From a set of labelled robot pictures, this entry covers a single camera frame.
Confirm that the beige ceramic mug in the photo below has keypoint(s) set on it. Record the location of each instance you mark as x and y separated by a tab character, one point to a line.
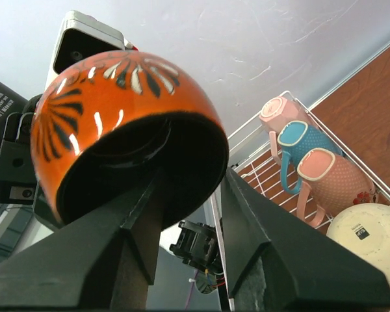
364	229

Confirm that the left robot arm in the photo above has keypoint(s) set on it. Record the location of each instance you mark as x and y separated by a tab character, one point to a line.
18	183

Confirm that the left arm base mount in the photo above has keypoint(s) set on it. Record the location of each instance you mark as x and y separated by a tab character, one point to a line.
197	247

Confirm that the brown mug black interior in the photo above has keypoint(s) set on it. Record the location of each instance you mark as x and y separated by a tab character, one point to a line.
113	118

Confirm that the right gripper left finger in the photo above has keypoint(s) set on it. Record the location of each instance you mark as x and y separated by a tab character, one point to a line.
105	260

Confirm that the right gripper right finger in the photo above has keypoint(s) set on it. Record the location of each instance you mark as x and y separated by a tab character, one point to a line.
361	275

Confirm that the white and pink mug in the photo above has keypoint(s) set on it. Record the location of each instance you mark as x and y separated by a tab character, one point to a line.
330	184

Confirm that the blue floral mug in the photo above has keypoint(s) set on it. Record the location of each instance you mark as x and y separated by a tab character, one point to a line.
296	139

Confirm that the pink faceted mug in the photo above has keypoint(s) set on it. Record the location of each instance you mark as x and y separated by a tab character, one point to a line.
276	114

